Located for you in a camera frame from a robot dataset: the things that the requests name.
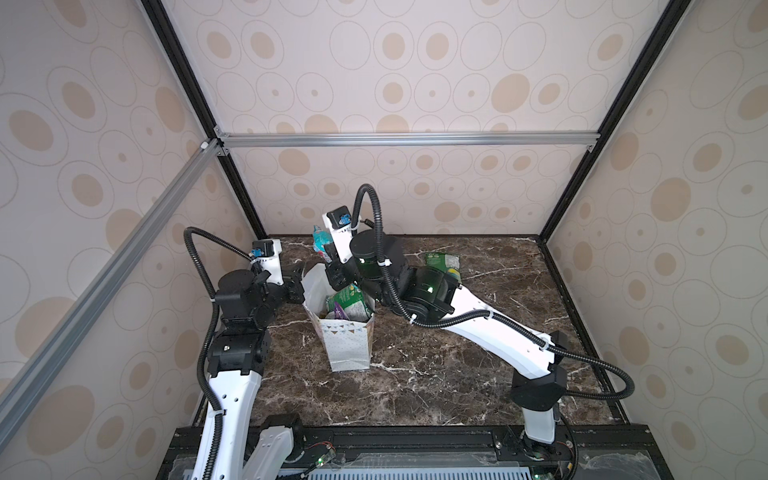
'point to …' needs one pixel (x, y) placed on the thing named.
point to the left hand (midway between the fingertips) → (308, 261)
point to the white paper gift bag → (348, 341)
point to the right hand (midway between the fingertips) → (326, 248)
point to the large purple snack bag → (339, 312)
